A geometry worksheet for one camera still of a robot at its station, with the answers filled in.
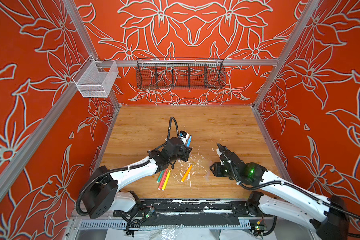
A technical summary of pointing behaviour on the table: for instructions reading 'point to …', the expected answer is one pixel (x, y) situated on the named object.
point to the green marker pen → (160, 176)
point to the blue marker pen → (189, 141)
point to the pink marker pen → (162, 179)
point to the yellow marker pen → (166, 180)
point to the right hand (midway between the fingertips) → (209, 168)
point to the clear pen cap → (207, 178)
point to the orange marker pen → (186, 173)
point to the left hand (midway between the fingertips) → (190, 147)
